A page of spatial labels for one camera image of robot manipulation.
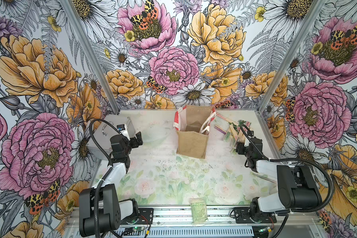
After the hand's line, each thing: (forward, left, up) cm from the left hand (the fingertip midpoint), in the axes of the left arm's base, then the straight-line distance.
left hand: (133, 137), depth 89 cm
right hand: (-1, -66, -8) cm, 67 cm away
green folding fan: (+7, -59, -10) cm, 61 cm away
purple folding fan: (+15, -56, -12) cm, 59 cm away
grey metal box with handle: (+1, +16, +5) cm, 16 cm away
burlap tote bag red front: (+18, -36, -9) cm, 42 cm away
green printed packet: (-36, -36, -10) cm, 52 cm away
